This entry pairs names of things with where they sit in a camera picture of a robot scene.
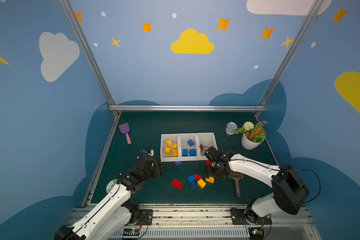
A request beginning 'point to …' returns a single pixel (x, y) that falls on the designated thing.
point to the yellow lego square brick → (167, 151)
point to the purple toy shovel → (125, 129)
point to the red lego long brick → (177, 183)
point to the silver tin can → (231, 126)
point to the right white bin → (207, 139)
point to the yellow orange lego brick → (175, 153)
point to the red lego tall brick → (201, 149)
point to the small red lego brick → (197, 176)
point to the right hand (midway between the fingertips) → (211, 175)
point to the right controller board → (256, 233)
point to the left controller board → (131, 233)
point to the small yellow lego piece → (175, 146)
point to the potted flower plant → (253, 135)
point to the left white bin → (175, 139)
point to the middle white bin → (183, 144)
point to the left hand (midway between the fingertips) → (159, 165)
